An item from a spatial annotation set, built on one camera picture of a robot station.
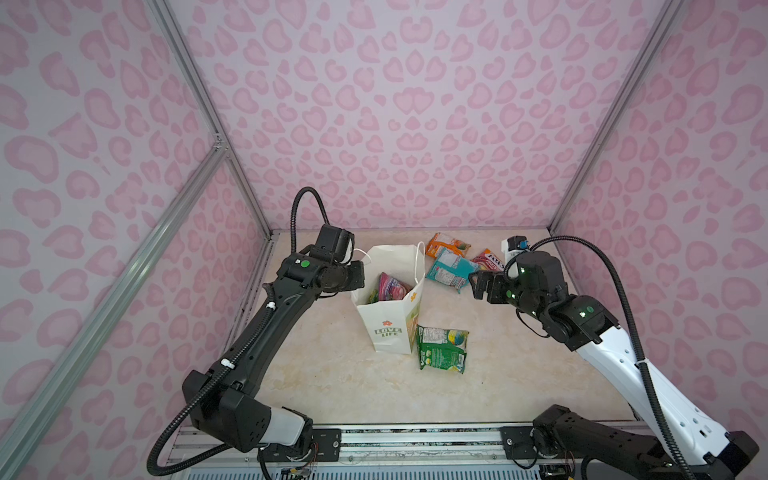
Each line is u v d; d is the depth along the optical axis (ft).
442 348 2.83
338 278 2.07
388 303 2.33
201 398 1.23
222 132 2.97
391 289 2.89
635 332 1.46
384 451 2.40
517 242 1.99
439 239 3.81
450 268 3.41
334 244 1.87
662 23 2.32
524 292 1.73
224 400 1.26
